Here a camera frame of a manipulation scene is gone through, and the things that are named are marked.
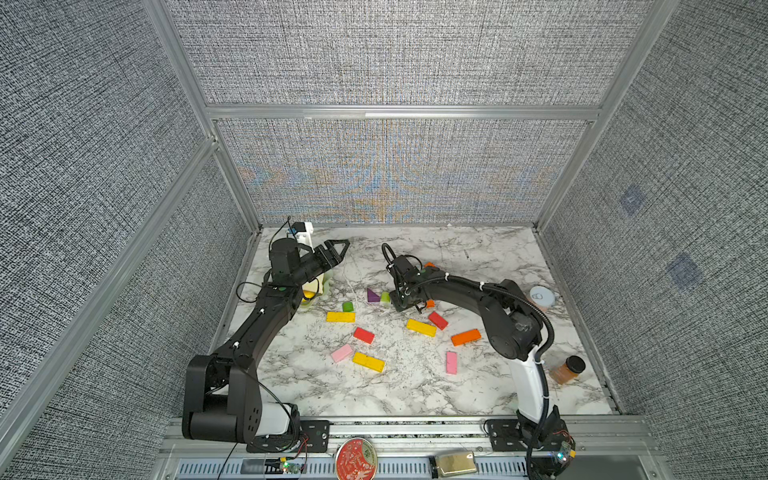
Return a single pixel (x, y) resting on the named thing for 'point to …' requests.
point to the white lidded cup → (542, 296)
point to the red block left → (363, 334)
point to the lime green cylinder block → (385, 296)
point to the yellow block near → (368, 361)
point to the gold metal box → (456, 464)
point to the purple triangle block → (372, 297)
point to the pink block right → (451, 361)
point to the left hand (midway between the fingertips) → (349, 243)
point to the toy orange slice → (308, 294)
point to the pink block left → (341, 352)
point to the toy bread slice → (318, 286)
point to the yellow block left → (341, 317)
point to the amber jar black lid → (568, 370)
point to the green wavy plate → (325, 281)
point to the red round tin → (356, 459)
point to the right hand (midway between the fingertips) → (398, 292)
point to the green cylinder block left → (347, 306)
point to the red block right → (438, 320)
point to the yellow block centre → (421, 327)
